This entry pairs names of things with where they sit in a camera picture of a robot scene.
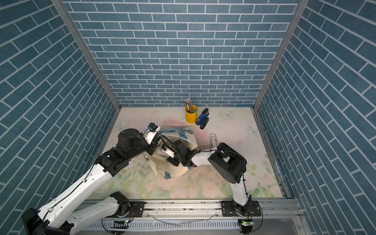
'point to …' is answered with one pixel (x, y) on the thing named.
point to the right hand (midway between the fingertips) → (170, 155)
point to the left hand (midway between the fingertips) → (164, 137)
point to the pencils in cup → (189, 105)
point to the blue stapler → (204, 114)
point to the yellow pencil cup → (191, 118)
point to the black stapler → (204, 123)
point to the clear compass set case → (213, 140)
